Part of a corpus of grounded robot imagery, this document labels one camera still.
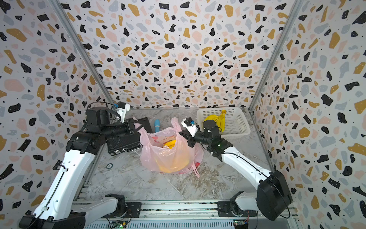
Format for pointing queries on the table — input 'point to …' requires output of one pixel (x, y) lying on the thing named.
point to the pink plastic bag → (167, 151)
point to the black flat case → (131, 141)
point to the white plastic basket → (235, 121)
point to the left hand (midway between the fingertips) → (144, 123)
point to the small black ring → (109, 166)
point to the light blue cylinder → (157, 125)
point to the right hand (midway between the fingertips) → (181, 132)
